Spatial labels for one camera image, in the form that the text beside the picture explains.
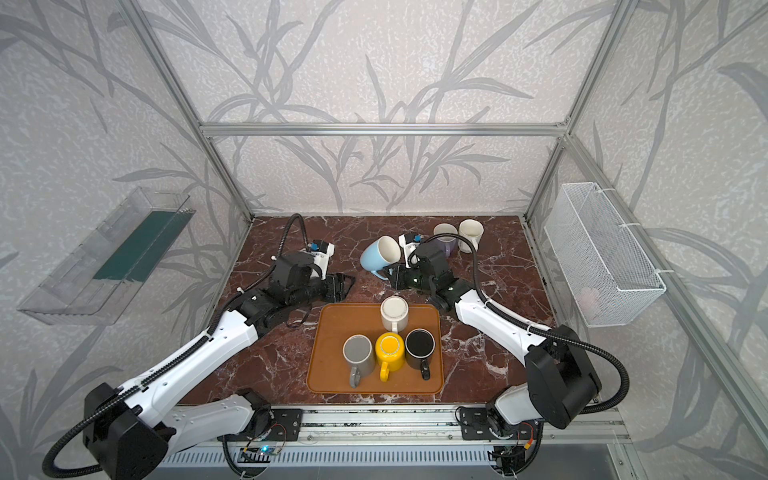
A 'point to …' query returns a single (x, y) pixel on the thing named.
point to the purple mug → (448, 243)
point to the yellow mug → (390, 354)
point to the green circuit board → (259, 451)
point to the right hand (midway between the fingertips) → (385, 260)
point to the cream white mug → (394, 312)
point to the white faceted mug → (473, 230)
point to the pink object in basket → (590, 301)
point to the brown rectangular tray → (333, 323)
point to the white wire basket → (605, 274)
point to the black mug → (420, 344)
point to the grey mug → (358, 353)
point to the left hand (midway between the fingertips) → (351, 270)
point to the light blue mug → (380, 253)
